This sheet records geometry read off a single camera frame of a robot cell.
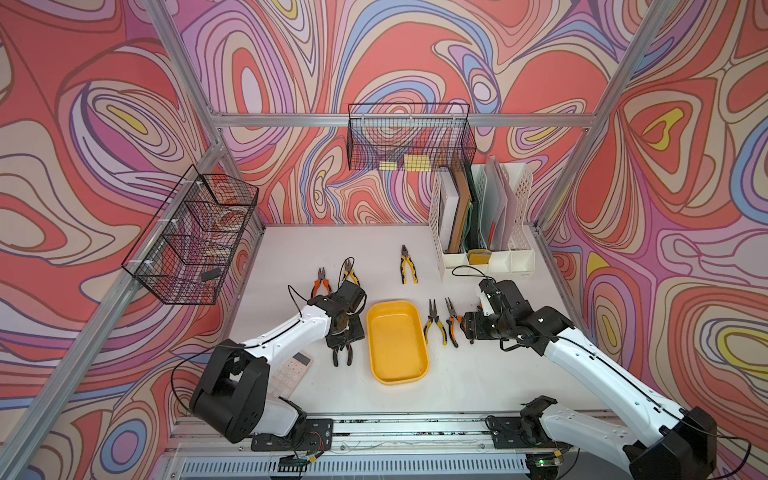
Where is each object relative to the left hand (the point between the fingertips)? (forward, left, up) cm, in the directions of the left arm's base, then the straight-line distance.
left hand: (358, 337), depth 86 cm
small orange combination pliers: (+21, +16, -2) cm, 26 cm away
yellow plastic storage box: (+1, -12, -6) cm, 13 cm away
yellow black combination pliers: (+29, -14, -4) cm, 33 cm away
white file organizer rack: (+41, -42, +15) cm, 60 cm away
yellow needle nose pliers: (+9, -23, -4) cm, 25 cm away
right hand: (-2, -32, +8) cm, 33 cm away
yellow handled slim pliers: (+25, +5, -2) cm, 26 cm away
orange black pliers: (-4, +2, -3) cm, 6 cm away
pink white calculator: (-10, +19, -4) cm, 22 cm away
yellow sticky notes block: (+43, -18, +30) cm, 56 cm away
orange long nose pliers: (+6, -29, -3) cm, 29 cm away
